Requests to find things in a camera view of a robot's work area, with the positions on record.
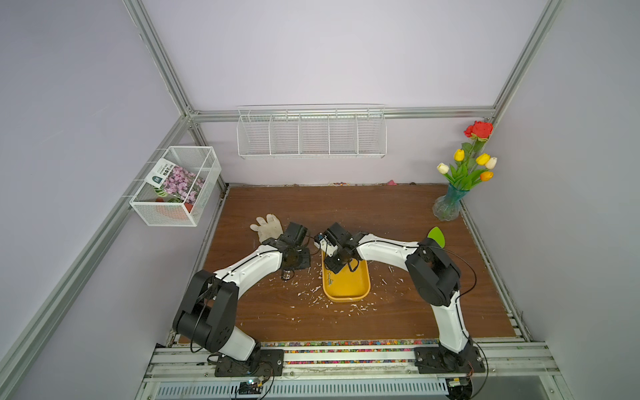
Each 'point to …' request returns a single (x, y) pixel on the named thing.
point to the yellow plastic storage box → (346, 286)
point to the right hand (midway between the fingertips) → (330, 260)
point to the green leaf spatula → (437, 234)
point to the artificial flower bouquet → (470, 166)
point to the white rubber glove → (272, 228)
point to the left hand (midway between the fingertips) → (304, 262)
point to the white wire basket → (157, 207)
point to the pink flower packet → (175, 180)
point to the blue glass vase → (447, 207)
